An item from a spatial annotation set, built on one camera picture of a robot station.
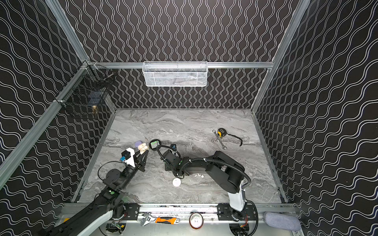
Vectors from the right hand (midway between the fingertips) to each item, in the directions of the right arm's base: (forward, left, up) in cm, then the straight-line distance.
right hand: (169, 162), depth 91 cm
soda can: (-32, -17, +10) cm, 37 cm away
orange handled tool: (-31, -3, 0) cm, 31 cm away
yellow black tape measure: (+22, -35, +2) cm, 41 cm away
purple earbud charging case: (+13, +23, 0) cm, 27 cm away
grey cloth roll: (-30, -59, +1) cm, 67 cm away
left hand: (-4, +8, +20) cm, 22 cm away
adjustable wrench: (-31, +10, -2) cm, 33 cm away
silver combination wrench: (+11, -35, 0) cm, 37 cm away
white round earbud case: (-12, -6, 0) cm, 13 cm away
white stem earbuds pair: (-8, -20, 0) cm, 22 cm away
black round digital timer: (+12, +11, +2) cm, 17 cm away
